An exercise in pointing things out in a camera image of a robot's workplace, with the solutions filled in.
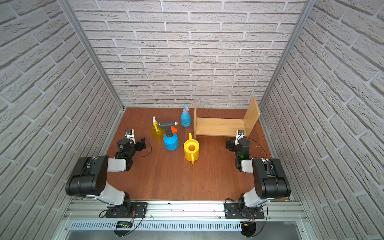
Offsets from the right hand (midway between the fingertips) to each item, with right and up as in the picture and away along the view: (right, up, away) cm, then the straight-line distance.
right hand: (232, 137), depth 94 cm
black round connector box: (+2, -41, -25) cm, 48 cm away
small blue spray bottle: (-30, +12, +6) cm, 33 cm away
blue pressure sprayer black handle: (-39, -1, -5) cm, 39 cm away
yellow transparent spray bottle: (-50, +2, +6) cm, 50 cm away
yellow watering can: (-26, -6, -11) cm, 29 cm away
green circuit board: (-59, -41, -22) cm, 75 cm away
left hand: (-63, +1, -1) cm, 63 cm away
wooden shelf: (-18, +7, +5) cm, 20 cm away
